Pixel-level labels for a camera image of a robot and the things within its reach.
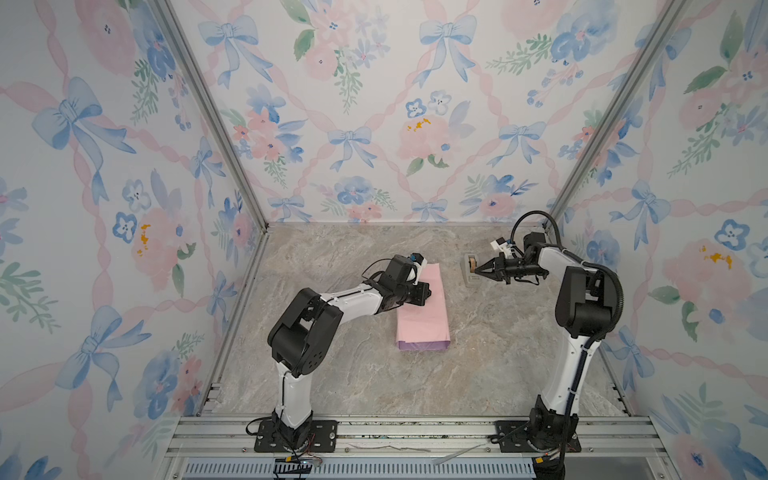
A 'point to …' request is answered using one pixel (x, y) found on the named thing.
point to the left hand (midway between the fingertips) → (433, 291)
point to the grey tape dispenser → (470, 262)
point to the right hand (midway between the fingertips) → (478, 270)
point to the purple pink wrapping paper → (425, 327)
